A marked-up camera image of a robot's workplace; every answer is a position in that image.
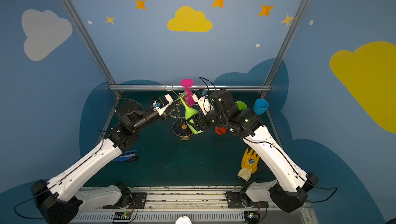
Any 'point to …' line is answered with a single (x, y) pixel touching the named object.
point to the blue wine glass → (260, 106)
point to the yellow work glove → (249, 163)
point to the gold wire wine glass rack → (181, 127)
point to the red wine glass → (223, 130)
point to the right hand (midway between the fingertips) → (195, 115)
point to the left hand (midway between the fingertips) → (175, 94)
